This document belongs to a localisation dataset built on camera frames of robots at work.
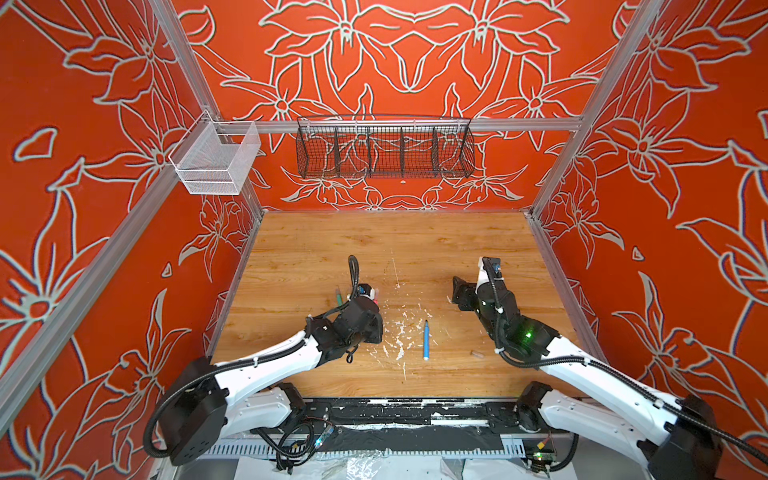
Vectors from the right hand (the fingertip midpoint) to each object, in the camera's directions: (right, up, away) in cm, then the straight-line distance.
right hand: (460, 277), depth 78 cm
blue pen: (-8, -19, +8) cm, 22 cm away
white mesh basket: (-75, +37, +16) cm, 85 cm away
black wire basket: (-20, +41, +19) cm, 50 cm away
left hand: (-21, -13, +3) cm, 25 cm away
